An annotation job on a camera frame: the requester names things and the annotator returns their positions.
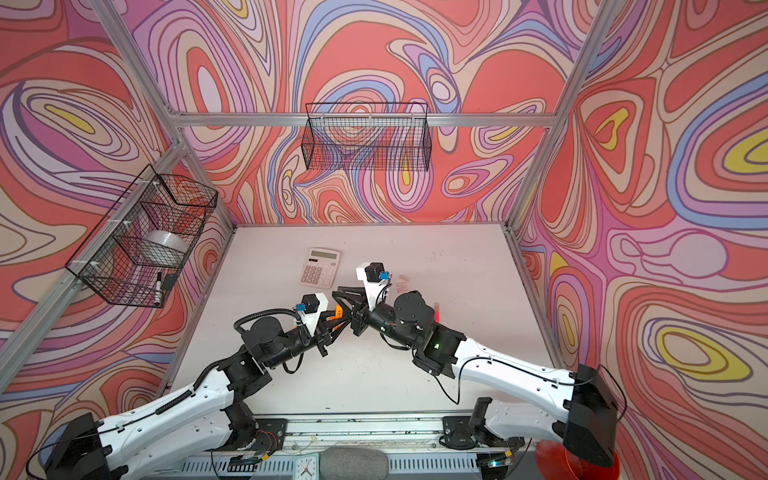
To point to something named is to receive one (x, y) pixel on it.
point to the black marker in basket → (158, 293)
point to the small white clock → (306, 466)
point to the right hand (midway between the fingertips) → (337, 302)
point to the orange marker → (338, 311)
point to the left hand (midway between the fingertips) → (352, 313)
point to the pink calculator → (320, 268)
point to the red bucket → (555, 463)
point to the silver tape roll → (166, 242)
